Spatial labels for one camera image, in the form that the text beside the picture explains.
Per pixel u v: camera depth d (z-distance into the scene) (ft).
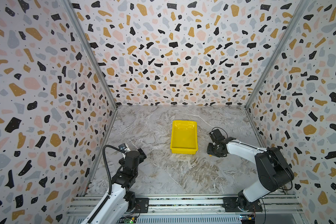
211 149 2.75
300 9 2.36
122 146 2.34
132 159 1.99
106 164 1.80
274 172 1.50
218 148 2.27
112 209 1.64
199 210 2.40
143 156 2.55
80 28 2.51
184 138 3.27
